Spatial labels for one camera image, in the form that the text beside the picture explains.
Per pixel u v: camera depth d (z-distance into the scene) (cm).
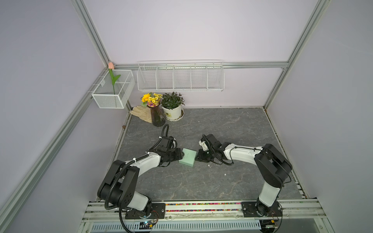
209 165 89
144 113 117
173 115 109
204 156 81
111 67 89
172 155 80
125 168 45
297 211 74
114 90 87
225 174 85
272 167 48
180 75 98
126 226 70
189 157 89
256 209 65
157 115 102
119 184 45
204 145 76
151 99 91
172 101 100
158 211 74
